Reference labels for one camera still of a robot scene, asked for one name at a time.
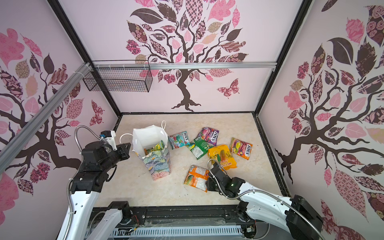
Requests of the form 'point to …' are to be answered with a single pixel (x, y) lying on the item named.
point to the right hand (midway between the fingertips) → (206, 182)
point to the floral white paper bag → (151, 144)
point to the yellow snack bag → (222, 155)
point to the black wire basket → (119, 76)
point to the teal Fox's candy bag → (179, 140)
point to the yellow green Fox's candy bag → (157, 147)
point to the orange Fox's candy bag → (241, 148)
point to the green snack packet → (200, 148)
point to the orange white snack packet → (197, 177)
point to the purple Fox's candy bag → (209, 134)
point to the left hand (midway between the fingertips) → (131, 146)
